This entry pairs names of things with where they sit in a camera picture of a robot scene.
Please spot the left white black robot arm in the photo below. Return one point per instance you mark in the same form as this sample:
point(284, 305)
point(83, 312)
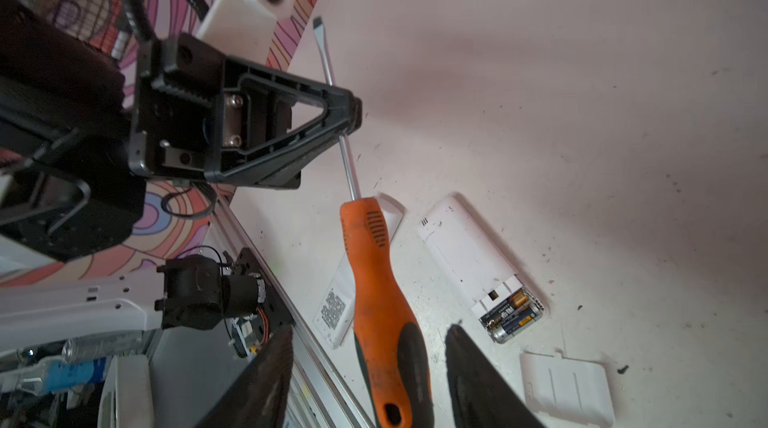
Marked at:
point(71, 192)

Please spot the orange black flathead screwdriver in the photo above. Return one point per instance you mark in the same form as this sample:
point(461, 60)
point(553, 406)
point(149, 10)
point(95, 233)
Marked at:
point(389, 343)

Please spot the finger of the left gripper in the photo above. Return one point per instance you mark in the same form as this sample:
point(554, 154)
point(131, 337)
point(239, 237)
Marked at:
point(270, 173)
point(264, 113)

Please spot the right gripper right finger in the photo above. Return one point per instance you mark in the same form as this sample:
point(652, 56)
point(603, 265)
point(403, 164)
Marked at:
point(480, 397)

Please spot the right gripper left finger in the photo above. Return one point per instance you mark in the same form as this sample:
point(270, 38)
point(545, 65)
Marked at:
point(258, 397)

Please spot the aluminium front rail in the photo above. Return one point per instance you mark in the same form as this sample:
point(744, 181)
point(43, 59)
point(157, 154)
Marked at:
point(318, 395)

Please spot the black gold AAA battery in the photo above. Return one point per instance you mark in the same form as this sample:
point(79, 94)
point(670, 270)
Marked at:
point(516, 300)

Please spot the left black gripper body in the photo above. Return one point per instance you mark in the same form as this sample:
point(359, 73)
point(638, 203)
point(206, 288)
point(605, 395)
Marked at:
point(177, 83)

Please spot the white air conditioner remote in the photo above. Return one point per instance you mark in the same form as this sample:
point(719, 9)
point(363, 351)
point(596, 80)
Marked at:
point(482, 275)

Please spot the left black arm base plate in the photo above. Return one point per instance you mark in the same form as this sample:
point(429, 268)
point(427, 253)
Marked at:
point(248, 333)

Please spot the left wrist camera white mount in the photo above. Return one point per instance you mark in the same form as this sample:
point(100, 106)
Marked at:
point(243, 28)

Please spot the white battery cover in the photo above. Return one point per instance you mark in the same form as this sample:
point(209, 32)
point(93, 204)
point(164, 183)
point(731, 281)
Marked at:
point(568, 389)

